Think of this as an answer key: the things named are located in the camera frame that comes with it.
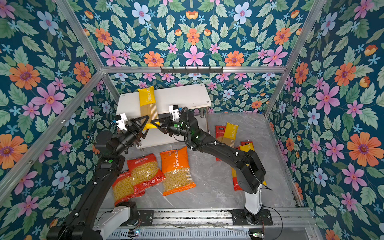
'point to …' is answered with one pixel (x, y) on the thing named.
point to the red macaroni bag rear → (124, 189)
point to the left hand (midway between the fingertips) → (149, 117)
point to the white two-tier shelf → (190, 99)
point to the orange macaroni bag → (175, 167)
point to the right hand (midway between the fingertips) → (151, 121)
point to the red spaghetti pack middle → (236, 185)
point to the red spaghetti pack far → (219, 131)
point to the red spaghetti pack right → (243, 143)
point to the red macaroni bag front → (144, 171)
